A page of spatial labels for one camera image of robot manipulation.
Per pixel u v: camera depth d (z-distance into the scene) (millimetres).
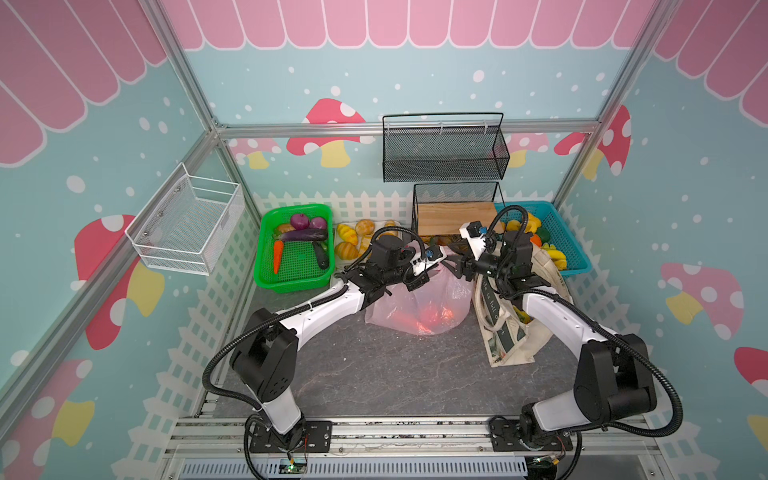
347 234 1139
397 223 1203
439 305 892
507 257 649
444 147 942
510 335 772
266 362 453
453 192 1126
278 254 1093
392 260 648
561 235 1080
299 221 1119
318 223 1130
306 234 1101
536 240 1053
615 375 475
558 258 1006
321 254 1088
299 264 1093
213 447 731
